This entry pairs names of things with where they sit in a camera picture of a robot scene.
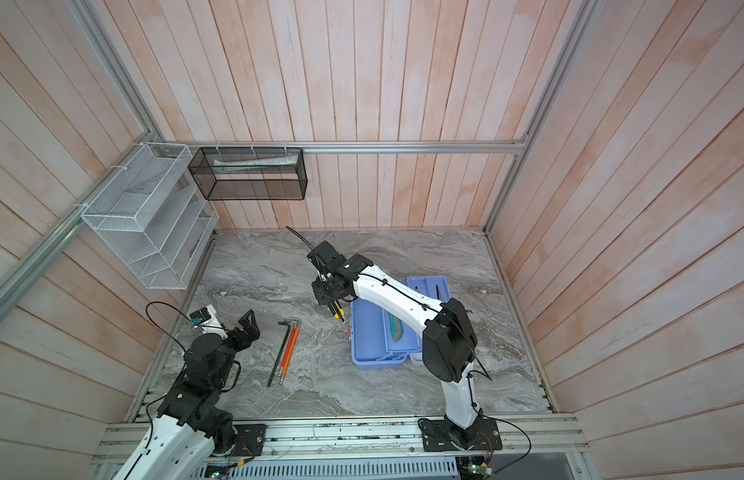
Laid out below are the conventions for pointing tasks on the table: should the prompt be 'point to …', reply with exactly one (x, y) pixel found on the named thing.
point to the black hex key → (286, 335)
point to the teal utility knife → (396, 326)
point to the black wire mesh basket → (250, 173)
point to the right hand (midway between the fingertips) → (323, 292)
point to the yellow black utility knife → (336, 309)
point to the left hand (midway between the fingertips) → (241, 322)
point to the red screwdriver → (287, 350)
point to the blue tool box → (383, 338)
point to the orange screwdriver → (291, 353)
